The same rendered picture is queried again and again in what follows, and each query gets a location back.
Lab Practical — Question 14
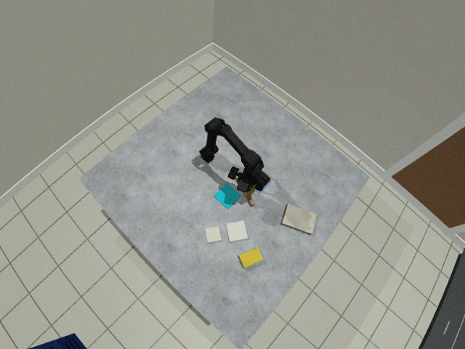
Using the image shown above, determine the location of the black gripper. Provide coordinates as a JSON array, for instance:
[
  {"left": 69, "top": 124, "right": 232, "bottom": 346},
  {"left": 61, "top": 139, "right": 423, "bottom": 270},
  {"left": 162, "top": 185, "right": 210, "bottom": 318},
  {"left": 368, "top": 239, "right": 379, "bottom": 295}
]
[{"left": 228, "top": 167, "right": 263, "bottom": 191}]

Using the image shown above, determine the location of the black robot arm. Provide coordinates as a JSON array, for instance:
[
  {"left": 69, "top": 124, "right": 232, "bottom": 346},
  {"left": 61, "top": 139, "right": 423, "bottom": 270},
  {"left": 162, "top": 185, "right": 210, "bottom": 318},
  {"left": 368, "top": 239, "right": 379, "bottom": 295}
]
[{"left": 199, "top": 117, "right": 270, "bottom": 192}]

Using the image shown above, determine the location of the yellow rectangular block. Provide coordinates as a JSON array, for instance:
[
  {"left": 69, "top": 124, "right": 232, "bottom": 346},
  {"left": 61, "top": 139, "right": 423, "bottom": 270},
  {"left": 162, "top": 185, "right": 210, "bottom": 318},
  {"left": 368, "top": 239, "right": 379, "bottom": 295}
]
[{"left": 239, "top": 247, "right": 264, "bottom": 268}]

